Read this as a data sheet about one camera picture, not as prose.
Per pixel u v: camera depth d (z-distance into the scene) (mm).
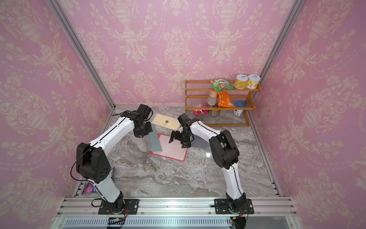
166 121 1095
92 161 459
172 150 948
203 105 1050
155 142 961
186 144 861
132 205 744
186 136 817
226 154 539
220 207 730
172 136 853
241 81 876
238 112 1095
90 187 778
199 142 627
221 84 884
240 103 1087
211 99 996
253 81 877
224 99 994
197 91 1121
